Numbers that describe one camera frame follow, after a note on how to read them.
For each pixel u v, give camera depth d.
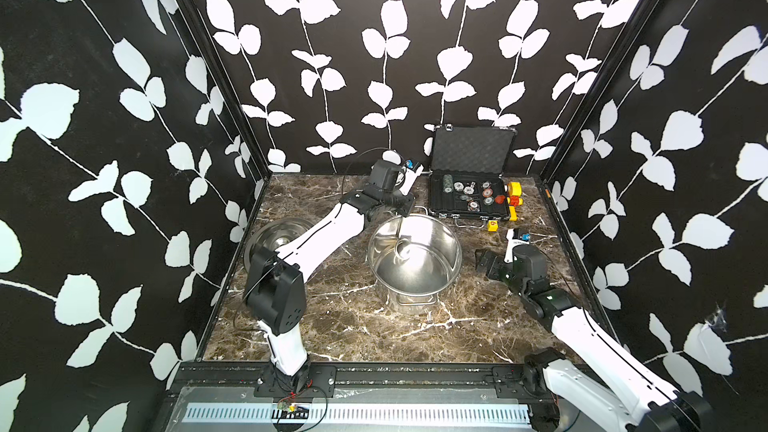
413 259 0.98
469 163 1.15
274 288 0.46
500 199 1.11
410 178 0.73
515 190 1.08
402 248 0.95
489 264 0.74
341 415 0.70
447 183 1.14
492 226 1.04
